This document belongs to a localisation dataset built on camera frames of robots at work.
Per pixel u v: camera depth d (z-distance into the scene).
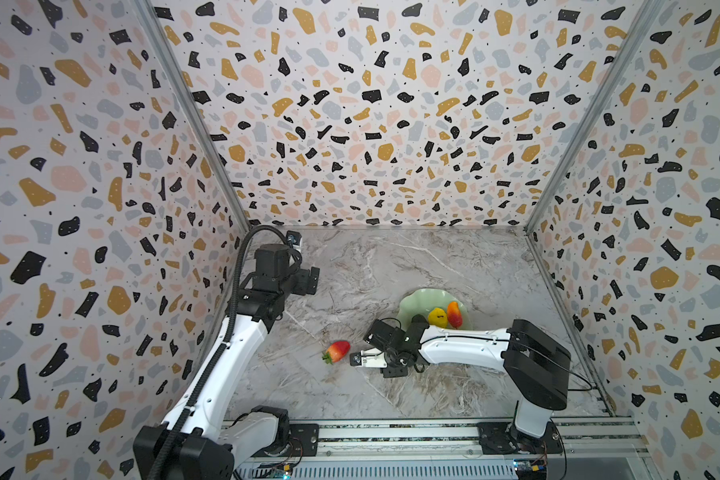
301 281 0.70
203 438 0.38
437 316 0.90
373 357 0.74
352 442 0.75
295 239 0.66
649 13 0.71
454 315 0.90
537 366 0.46
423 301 0.97
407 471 0.78
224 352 0.45
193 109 0.86
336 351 0.86
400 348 0.63
